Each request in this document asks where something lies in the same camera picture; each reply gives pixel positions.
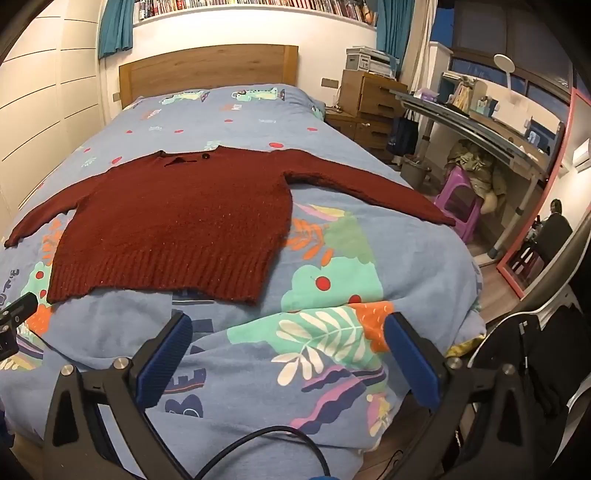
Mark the teal curtain left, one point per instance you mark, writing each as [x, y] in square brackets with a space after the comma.
[115, 34]

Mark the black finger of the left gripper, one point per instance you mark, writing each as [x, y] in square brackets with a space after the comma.
[11, 318]

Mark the grey waste bin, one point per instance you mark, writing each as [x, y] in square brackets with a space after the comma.
[414, 172]

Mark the grey study desk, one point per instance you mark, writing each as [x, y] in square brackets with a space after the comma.
[504, 144]

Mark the beige clothes pile under desk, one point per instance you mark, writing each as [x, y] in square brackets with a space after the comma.
[486, 178]

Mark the pink framed mirror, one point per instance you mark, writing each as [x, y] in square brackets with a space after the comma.
[560, 211]

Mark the dark red knit sweater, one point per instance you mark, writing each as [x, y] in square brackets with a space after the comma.
[209, 221]

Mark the purple plastic stool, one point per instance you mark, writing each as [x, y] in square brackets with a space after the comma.
[459, 201]

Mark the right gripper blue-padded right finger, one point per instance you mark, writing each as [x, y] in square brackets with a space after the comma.
[478, 428]

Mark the white desk lamp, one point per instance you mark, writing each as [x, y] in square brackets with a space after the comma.
[505, 64]

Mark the dark blue tote bag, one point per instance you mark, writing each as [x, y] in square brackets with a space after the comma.
[404, 135]

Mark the white wardrobe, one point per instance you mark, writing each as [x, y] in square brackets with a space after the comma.
[51, 99]

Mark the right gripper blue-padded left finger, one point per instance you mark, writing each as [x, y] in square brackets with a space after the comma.
[76, 442]

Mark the wooden drawer cabinet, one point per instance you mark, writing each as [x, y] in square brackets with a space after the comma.
[365, 110]

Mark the teal curtain right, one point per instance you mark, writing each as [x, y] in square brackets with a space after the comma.
[393, 28]

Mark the wooden headboard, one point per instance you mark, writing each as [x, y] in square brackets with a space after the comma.
[207, 67]

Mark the teal curtain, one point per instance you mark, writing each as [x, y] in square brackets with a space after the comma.
[115, 34]
[393, 28]

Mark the white printer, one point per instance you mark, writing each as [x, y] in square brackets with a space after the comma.
[366, 59]

